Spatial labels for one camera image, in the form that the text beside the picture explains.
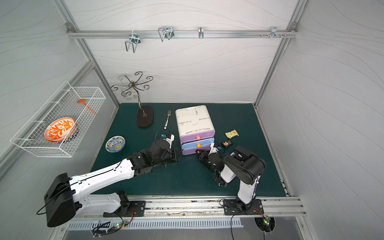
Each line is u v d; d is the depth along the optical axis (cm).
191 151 86
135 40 78
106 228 68
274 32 77
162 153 60
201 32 72
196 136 78
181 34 80
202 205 76
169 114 115
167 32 76
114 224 70
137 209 74
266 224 71
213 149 84
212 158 71
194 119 84
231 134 101
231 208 73
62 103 70
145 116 111
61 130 64
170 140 71
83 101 79
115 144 96
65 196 39
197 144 84
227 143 96
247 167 49
